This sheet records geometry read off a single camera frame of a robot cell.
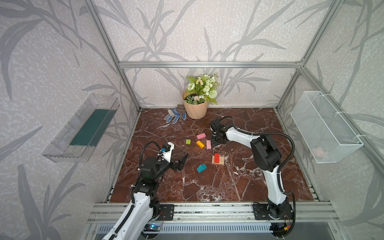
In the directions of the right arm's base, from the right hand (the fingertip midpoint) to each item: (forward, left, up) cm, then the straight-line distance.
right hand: (215, 136), depth 102 cm
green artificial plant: (+21, +9, +26) cm, 34 cm away
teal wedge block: (-22, +10, +1) cm, 24 cm away
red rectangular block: (-16, 0, +1) cm, 16 cm away
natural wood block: (-17, -3, 0) cm, 17 cm away
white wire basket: (-22, -44, +34) cm, 60 cm away
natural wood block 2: (-19, 0, -1) cm, 19 cm away
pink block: (+1, +10, 0) cm, 10 cm away
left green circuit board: (-51, +33, 0) cm, 60 cm away
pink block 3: (-7, -2, +1) cm, 8 cm away
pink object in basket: (-22, -49, +19) cm, 57 cm away
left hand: (-18, +20, +17) cm, 32 cm away
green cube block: (-4, +19, 0) cm, 19 cm away
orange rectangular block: (-6, +10, 0) cm, 12 cm away
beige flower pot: (+15, +13, +9) cm, 22 cm away
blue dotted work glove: (+20, +32, 0) cm, 38 cm away
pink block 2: (-6, +5, 0) cm, 8 cm away
